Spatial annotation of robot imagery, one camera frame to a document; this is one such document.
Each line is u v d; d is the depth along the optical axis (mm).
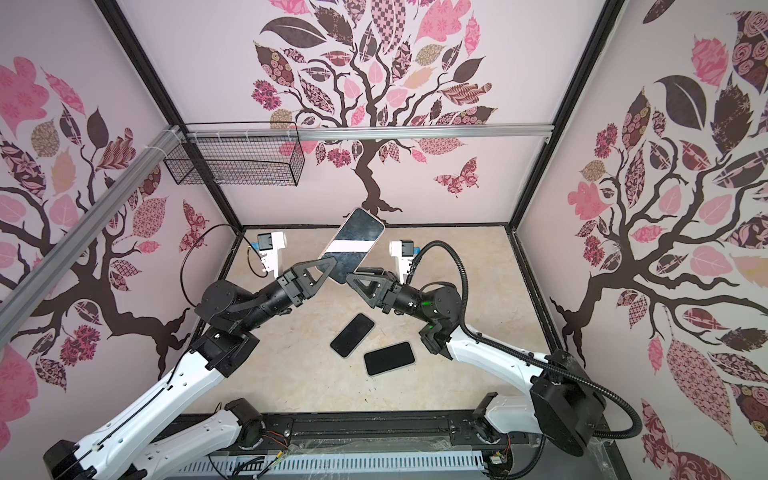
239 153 948
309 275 561
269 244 518
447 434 736
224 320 460
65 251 569
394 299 543
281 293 523
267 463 697
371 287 551
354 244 552
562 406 408
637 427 379
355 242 552
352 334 902
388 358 860
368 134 926
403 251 561
